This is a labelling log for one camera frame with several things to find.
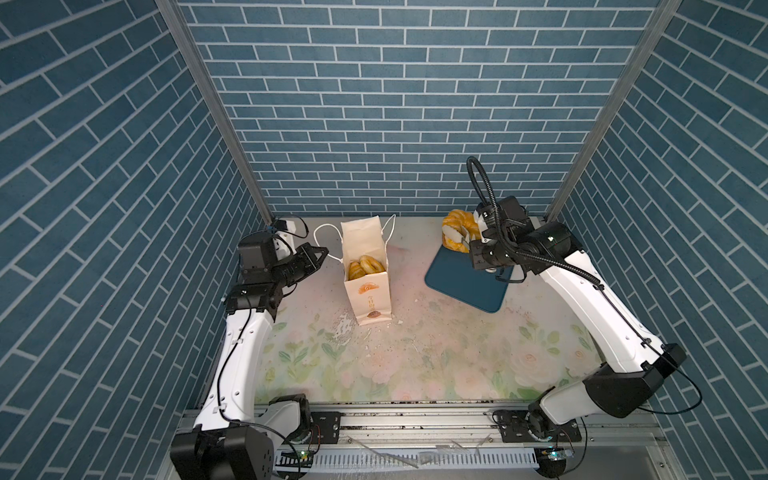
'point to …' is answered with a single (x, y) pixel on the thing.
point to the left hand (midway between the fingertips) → (329, 249)
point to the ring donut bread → (371, 265)
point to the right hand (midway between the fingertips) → (470, 249)
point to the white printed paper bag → (368, 298)
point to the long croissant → (355, 270)
